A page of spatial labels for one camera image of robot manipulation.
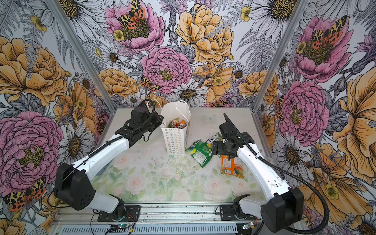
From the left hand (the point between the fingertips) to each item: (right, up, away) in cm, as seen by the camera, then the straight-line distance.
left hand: (164, 120), depth 83 cm
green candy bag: (+22, -20, +11) cm, 32 cm away
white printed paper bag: (+7, -10, 0) cm, 12 cm away
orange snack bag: (+37, -28, +4) cm, 46 cm away
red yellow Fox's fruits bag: (+5, -2, +17) cm, 17 cm away
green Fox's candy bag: (+33, -11, +17) cm, 39 cm away
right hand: (+32, -18, -5) cm, 37 cm away
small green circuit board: (-17, -51, -12) cm, 55 cm away
